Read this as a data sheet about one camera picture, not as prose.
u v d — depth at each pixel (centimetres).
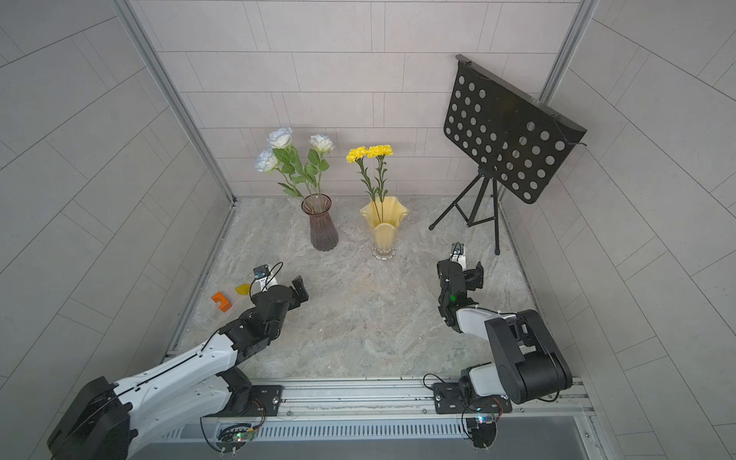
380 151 81
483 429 67
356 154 81
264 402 71
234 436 66
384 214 91
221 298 88
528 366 42
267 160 77
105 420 38
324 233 105
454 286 68
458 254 75
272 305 60
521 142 71
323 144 85
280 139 77
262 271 69
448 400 71
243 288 89
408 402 71
